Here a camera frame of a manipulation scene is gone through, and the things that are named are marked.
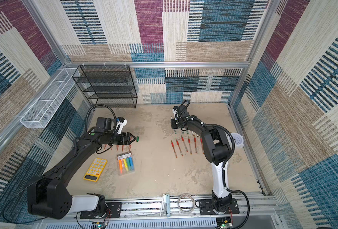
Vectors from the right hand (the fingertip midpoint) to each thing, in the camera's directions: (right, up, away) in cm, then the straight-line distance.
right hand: (173, 124), depth 101 cm
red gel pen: (+3, -13, -3) cm, 13 cm away
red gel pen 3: (+11, -12, -2) cm, 16 cm away
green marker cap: (-23, -9, -9) cm, 26 cm away
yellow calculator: (-46, -26, -15) cm, 55 cm away
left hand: (-25, -6, -18) cm, 31 cm away
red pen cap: (-29, -15, -4) cm, 33 cm away
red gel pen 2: (+7, -10, -2) cm, 12 cm away
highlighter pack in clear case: (-29, -24, -12) cm, 40 cm away
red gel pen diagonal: (+15, -11, -2) cm, 18 cm away
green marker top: (+1, -6, -2) cm, 6 cm away
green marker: (+7, -6, +2) cm, 9 cm away
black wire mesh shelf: (-46, +29, +8) cm, 55 cm away
